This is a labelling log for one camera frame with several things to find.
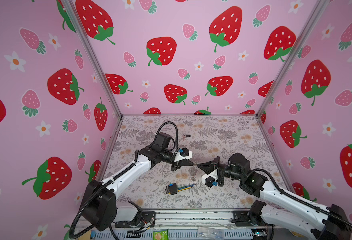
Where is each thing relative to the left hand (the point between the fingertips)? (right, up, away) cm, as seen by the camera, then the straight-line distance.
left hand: (191, 161), depth 73 cm
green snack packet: (-15, -34, -4) cm, 37 cm away
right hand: (+3, +1, -3) cm, 4 cm away
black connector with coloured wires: (-11, -18, +11) cm, 24 cm away
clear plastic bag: (+7, -33, -3) cm, 34 cm away
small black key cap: (-1, +11, +35) cm, 37 cm away
